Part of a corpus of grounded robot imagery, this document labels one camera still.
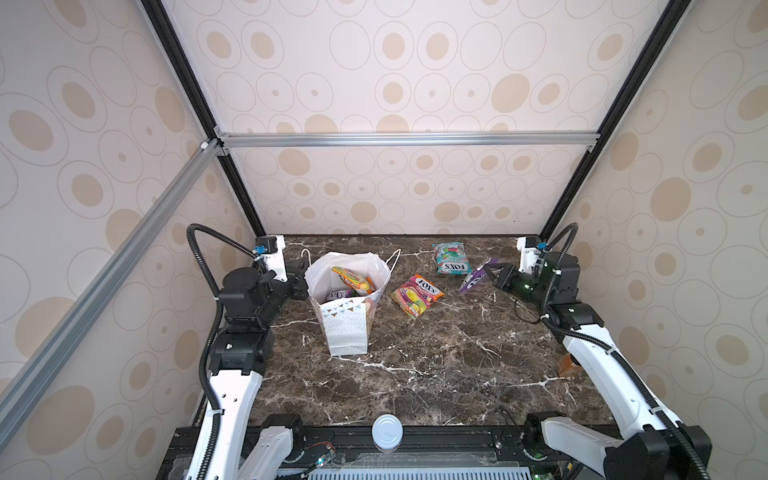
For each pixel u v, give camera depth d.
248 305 0.44
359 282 0.79
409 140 0.91
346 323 0.78
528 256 0.69
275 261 0.56
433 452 0.73
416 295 0.99
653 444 0.38
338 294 0.87
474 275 0.78
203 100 0.83
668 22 0.69
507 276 0.66
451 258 1.09
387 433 0.71
